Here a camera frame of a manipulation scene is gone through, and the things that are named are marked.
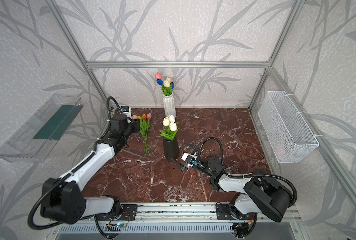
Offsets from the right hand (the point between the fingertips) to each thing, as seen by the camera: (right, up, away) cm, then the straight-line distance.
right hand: (179, 144), depth 73 cm
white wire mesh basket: (+47, +5, -11) cm, 48 cm away
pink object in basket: (+50, -4, +1) cm, 50 cm away
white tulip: (-8, +34, +15) cm, 38 cm away
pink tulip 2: (-26, +15, +39) cm, 49 cm away
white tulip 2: (-4, +13, +2) cm, 14 cm away
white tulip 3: (-3, +9, -4) cm, 10 cm away
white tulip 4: (-6, +11, -1) cm, 13 cm away
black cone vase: (-5, -5, +13) cm, 15 cm away
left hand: (-23, +15, +11) cm, 30 cm away
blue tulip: (-13, +35, +16) cm, 41 cm away
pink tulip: (-14, +39, +19) cm, 46 cm away
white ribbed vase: (-9, +22, +29) cm, 37 cm away
